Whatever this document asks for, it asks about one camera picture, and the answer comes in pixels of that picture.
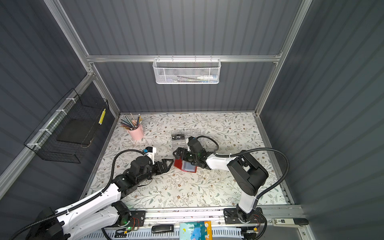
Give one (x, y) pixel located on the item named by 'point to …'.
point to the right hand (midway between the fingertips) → (179, 154)
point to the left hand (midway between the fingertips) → (169, 164)
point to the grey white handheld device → (290, 222)
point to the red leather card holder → (185, 166)
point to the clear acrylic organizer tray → (179, 138)
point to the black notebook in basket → (77, 131)
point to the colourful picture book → (196, 230)
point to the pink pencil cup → (137, 134)
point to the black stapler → (162, 228)
